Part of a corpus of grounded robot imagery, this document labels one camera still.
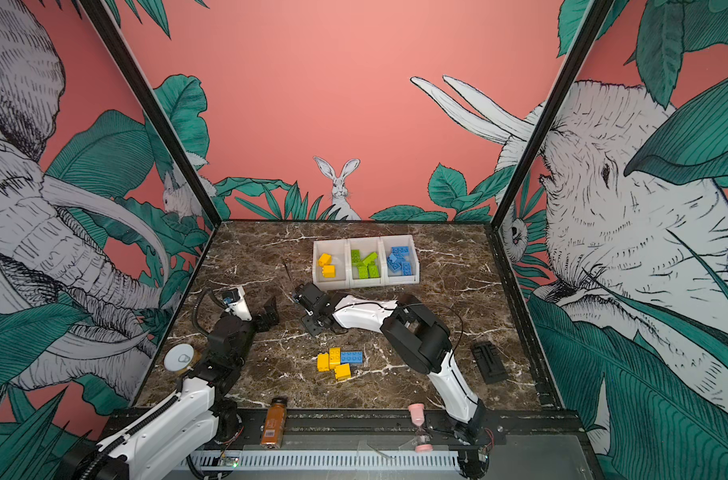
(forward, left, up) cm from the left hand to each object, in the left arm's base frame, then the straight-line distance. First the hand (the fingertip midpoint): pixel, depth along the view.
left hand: (261, 295), depth 83 cm
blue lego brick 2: (+18, -40, -11) cm, 45 cm away
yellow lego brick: (+21, -15, -12) cm, 28 cm away
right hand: (-1, -12, -12) cm, 17 cm away
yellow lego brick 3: (-15, -17, -13) cm, 26 cm away
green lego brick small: (+16, -33, -13) cm, 39 cm away
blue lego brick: (+25, -43, -13) cm, 52 cm away
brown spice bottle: (-31, -6, -10) cm, 33 cm away
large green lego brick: (+20, -32, -10) cm, 39 cm away
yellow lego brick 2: (+17, -17, -13) cm, 27 cm away
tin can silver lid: (-14, +22, -9) cm, 27 cm away
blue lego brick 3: (+16, -44, -12) cm, 49 cm away
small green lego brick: (+16, -29, -13) cm, 36 cm away
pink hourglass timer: (-35, -43, -12) cm, 57 cm away
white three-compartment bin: (+20, -24, -7) cm, 32 cm away
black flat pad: (-17, -65, -12) cm, 68 cm away
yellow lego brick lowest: (-18, -23, -13) cm, 32 cm away
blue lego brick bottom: (-14, -25, -13) cm, 32 cm away
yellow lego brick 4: (-14, -20, -12) cm, 28 cm away
